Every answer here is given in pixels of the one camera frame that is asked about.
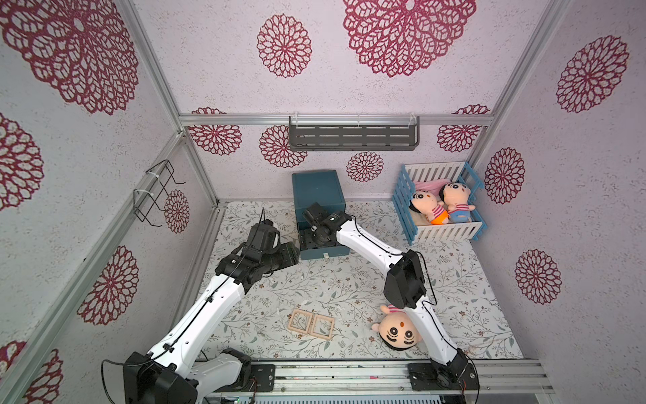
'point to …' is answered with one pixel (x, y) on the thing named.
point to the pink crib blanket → (434, 186)
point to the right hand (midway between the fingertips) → (318, 240)
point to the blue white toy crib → (415, 226)
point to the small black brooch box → (309, 241)
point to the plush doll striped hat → (397, 330)
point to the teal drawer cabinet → (324, 187)
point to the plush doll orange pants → (433, 209)
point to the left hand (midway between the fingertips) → (292, 255)
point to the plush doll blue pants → (456, 197)
